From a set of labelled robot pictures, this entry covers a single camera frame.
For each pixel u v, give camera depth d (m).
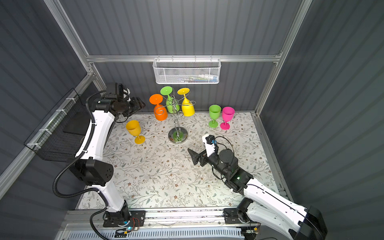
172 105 0.84
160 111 0.90
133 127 0.96
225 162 0.53
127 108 0.68
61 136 0.71
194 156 0.61
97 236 0.69
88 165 0.45
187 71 1.24
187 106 0.93
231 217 0.73
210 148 0.60
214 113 1.01
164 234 0.77
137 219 0.72
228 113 1.00
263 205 0.49
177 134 1.05
